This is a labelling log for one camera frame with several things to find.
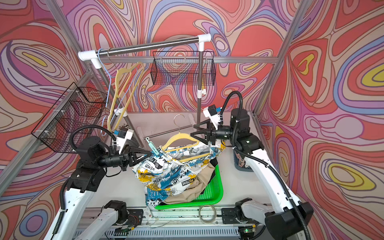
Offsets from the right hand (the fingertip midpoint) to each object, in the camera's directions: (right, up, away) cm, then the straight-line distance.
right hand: (193, 135), depth 62 cm
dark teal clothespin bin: (+29, -19, +29) cm, 45 cm away
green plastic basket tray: (+10, -33, +20) cm, 40 cm away
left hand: (-17, -8, -6) cm, 19 cm away
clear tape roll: (+10, -43, +12) cm, 45 cm away
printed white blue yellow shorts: (-11, -16, +1) cm, 19 cm away
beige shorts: (+5, -24, +14) cm, 28 cm away
